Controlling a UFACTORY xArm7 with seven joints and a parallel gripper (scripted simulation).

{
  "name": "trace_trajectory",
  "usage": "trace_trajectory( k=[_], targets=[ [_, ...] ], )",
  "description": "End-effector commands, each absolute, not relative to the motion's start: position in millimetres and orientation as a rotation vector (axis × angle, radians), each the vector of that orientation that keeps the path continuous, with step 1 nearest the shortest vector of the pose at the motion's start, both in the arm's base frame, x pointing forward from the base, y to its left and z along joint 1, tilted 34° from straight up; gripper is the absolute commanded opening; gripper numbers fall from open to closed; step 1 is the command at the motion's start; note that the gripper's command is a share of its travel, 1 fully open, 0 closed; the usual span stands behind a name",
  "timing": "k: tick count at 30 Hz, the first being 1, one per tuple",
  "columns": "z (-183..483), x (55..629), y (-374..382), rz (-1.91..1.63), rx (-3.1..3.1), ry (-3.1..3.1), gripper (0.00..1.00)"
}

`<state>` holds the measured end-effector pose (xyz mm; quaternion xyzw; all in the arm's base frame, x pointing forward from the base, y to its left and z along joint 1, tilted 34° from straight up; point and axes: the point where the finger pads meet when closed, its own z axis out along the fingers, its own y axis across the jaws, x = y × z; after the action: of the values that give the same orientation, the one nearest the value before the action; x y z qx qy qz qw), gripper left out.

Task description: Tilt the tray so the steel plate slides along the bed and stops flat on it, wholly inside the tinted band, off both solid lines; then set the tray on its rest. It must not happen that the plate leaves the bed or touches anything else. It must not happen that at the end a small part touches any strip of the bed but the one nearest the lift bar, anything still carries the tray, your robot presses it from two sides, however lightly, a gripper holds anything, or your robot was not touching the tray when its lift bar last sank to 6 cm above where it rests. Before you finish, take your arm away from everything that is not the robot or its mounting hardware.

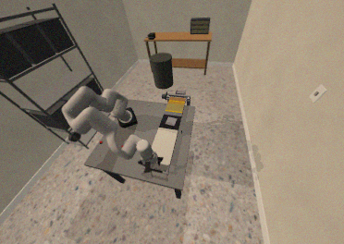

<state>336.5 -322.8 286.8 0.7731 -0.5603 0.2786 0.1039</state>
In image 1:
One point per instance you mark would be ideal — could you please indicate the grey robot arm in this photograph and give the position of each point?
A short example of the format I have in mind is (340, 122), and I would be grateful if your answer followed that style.
(111, 102)

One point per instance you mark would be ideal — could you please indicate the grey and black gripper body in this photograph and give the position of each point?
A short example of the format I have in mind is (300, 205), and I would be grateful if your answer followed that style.
(153, 161)

